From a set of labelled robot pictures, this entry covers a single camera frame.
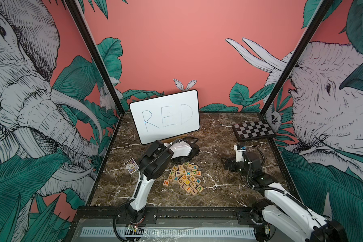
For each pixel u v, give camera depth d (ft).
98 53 2.89
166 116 2.96
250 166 2.02
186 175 2.81
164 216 2.45
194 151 2.45
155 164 1.76
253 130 3.52
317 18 2.36
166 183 2.68
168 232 2.30
